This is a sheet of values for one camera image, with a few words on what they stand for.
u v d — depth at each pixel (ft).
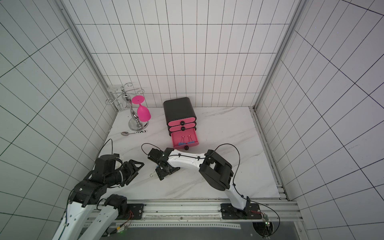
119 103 3.28
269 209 2.15
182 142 3.21
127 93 2.93
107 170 1.75
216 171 1.61
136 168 2.07
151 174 2.81
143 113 3.05
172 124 2.97
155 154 2.24
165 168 2.07
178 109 3.29
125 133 3.32
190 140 3.22
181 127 3.12
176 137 3.21
